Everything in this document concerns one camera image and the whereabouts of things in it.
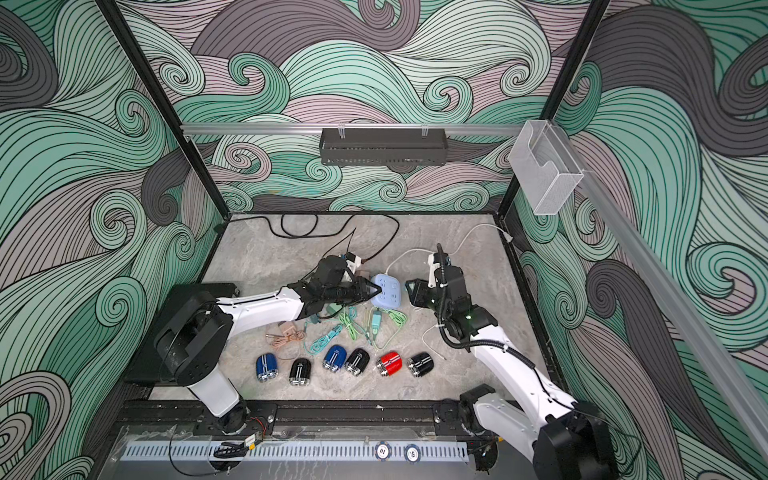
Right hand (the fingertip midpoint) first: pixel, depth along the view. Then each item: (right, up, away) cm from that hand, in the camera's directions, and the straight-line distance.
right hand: (408, 285), depth 81 cm
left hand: (-8, -1, +3) cm, 8 cm away
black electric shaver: (-14, -21, -1) cm, 25 cm away
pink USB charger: (-35, -14, +5) cm, 38 cm away
